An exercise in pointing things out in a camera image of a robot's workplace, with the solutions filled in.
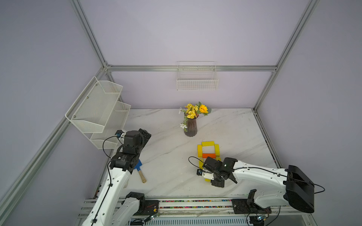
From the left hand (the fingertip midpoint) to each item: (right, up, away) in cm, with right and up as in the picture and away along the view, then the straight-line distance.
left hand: (143, 138), depth 76 cm
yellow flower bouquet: (+27, +15, +6) cm, 32 cm away
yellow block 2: (+39, -8, -13) cm, 42 cm away
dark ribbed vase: (+28, +5, +26) cm, 39 cm away
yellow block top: (+46, -11, +20) cm, 51 cm away
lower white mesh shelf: (-11, +1, -15) cm, 19 cm away
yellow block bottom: (+40, -7, +22) cm, 47 cm away
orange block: (+37, -14, +17) cm, 43 cm away
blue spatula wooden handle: (-7, -20, +11) cm, 24 cm away
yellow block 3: (+35, -21, -4) cm, 41 cm away
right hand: (+42, -24, +5) cm, 49 cm away
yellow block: (+33, -11, +19) cm, 40 cm away
